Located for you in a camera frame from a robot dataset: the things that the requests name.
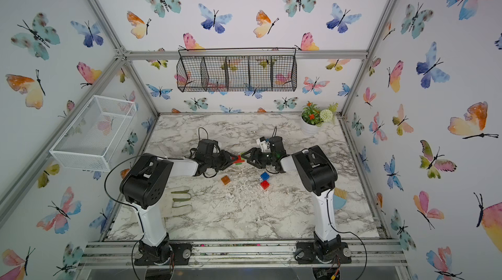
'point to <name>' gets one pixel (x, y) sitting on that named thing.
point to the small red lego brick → (265, 184)
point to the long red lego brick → (239, 159)
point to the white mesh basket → (95, 136)
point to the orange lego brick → (225, 180)
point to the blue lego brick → (265, 176)
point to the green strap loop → (182, 192)
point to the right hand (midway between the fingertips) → (245, 156)
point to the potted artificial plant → (312, 118)
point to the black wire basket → (236, 70)
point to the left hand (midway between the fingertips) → (239, 158)
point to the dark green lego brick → (238, 163)
